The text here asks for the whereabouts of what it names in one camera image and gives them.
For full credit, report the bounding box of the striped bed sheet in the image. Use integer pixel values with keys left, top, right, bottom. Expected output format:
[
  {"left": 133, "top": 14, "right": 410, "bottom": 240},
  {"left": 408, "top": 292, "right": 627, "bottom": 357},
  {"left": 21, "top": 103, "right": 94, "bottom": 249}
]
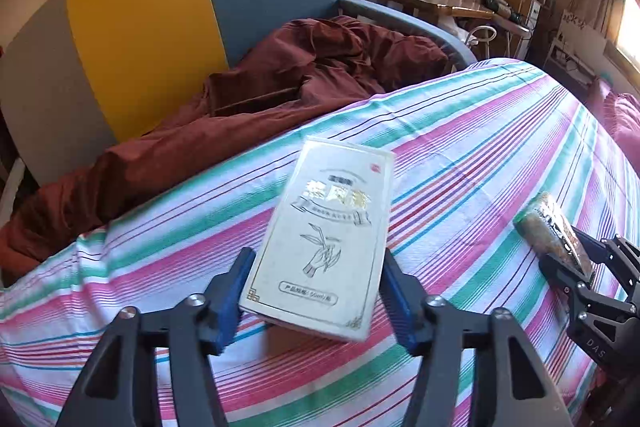
[{"left": 1, "top": 60, "right": 639, "bottom": 426}]

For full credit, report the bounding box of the grey yellow blue headboard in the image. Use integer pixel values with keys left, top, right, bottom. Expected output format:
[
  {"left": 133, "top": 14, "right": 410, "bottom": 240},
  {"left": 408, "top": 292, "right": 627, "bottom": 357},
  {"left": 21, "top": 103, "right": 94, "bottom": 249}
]
[{"left": 0, "top": 0, "right": 342, "bottom": 186}]

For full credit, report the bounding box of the maroon blanket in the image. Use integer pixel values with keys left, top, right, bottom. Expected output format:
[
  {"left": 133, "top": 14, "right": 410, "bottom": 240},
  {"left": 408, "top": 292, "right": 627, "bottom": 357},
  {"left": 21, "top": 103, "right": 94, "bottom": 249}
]
[{"left": 1, "top": 15, "right": 448, "bottom": 285}]

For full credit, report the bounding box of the white medicine box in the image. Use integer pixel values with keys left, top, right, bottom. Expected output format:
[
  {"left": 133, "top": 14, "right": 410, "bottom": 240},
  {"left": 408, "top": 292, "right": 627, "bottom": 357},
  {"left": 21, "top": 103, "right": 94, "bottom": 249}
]
[{"left": 240, "top": 139, "right": 395, "bottom": 341}]

